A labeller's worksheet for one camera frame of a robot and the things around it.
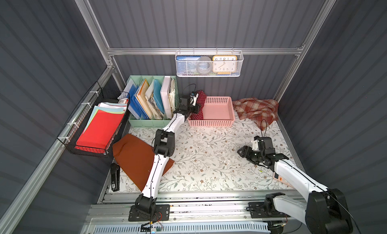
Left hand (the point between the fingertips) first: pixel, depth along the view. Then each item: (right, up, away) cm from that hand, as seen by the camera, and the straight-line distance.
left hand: (197, 103), depth 111 cm
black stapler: (-46, -43, -27) cm, 68 cm away
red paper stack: (-46, -16, -40) cm, 63 cm away
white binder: (-19, 0, -17) cm, 26 cm away
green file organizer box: (-29, 0, -15) cm, 32 cm away
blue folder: (-42, -3, -13) cm, 44 cm away
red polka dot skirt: (+2, +1, -3) cm, 4 cm away
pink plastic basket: (+17, -6, +5) cm, 19 cm away
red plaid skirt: (+48, -7, -5) cm, 48 cm away
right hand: (+28, -31, -24) cm, 48 cm away
